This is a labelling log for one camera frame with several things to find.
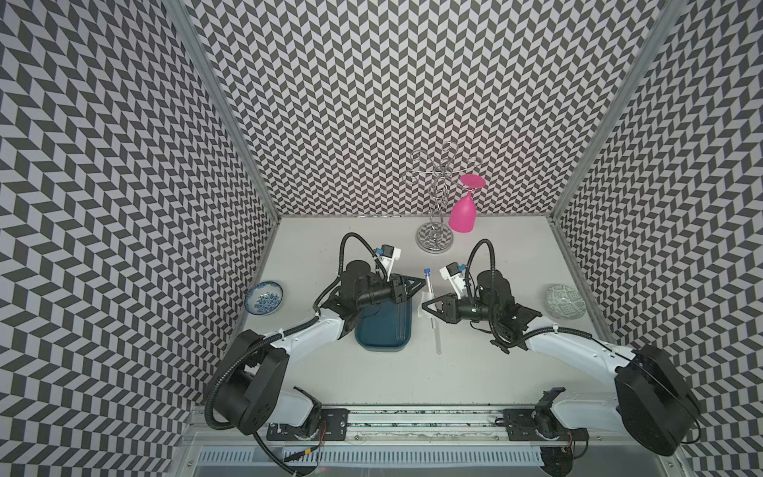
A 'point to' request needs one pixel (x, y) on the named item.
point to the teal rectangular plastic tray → (384, 327)
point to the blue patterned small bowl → (263, 297)
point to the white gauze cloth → (422, 313)
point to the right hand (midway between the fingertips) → (425, 312)
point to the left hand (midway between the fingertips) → (422, 285)
